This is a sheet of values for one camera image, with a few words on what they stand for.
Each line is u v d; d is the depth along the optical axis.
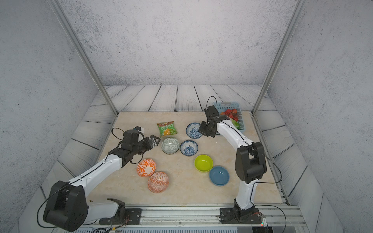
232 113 1.14
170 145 0.97
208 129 0.78
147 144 0.76
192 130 0.96
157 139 0.81
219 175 0.85
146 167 0.89
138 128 0.79
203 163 0.92
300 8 0.70
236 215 0.65
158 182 0.85
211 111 0.73
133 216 0.73
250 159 0.50
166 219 0.73
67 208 0.40
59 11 0.71
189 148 0.99
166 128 1.05
